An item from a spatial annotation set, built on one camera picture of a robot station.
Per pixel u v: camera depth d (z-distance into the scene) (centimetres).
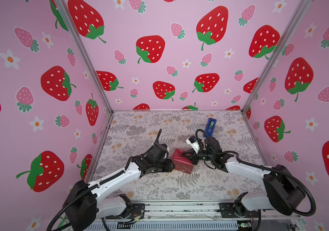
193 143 73
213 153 66
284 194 43
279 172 45
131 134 107
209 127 104
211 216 73
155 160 61
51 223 35
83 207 40
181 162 78
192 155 76
